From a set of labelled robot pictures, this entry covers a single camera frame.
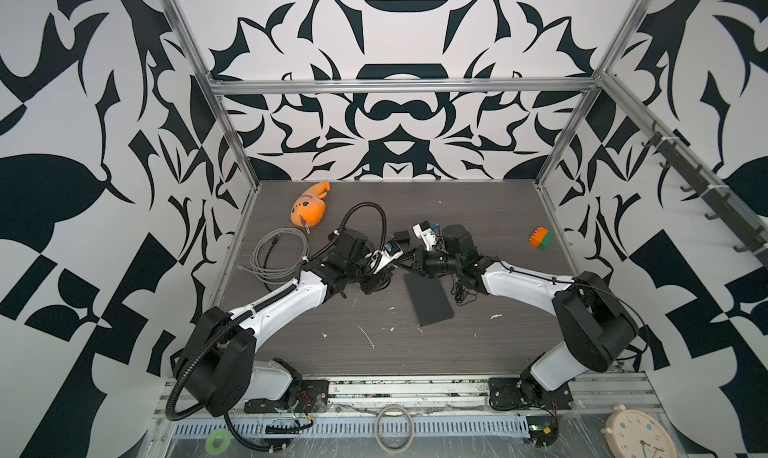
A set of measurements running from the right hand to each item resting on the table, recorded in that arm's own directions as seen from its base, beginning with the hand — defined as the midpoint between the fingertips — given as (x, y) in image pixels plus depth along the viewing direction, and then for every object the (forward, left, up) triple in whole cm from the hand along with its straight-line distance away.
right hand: (396, 262), depth 80 cm
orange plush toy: (+25, +28, -7) cm, 38 cm away
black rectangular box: (-4, -10, -15) cm, 18 cm away
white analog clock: (-37, -53, -14) cm, 66 cm away
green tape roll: (-36, +43, -15) cm, 57 cm away
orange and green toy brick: (+17, -49, -15) cm, 55 cm away
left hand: (+2, +2, -3) cm, 4 cm away
